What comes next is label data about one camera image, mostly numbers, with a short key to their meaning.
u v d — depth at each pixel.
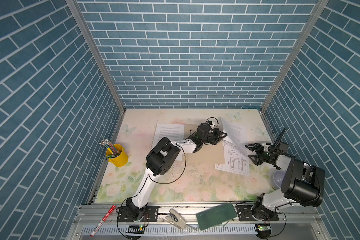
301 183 0.47
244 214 0.74
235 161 0.93
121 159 0.85
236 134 1.05
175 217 0.71
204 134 0.77
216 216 0.75
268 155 0.72
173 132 1.06
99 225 0.69
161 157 0.57
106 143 0.82
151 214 0.74
